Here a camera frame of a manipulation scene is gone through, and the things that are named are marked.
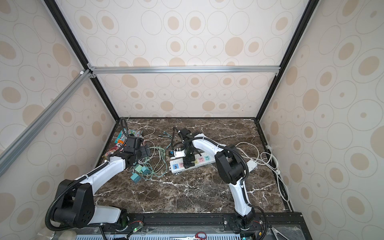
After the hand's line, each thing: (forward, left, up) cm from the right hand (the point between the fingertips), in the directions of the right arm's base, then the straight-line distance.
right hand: (186, 157), depth 94 cm
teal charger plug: (-9, +24, +1) cm, 25 cm away
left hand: (+2, +24, +8) cm, 25 cm away
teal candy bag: (+16, +46, -1) cm, 49 cm away
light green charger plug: (-7, +29, 0) cm, 30 cm away
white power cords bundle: (-1, -52, -1) cm, 52 cm away
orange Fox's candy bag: (+7, +45, +2) cm, 46 cm away
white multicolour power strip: (-6, +5, -1) cm, 8 cm away
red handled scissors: (-41, -7, -3) cm, 42 cm away
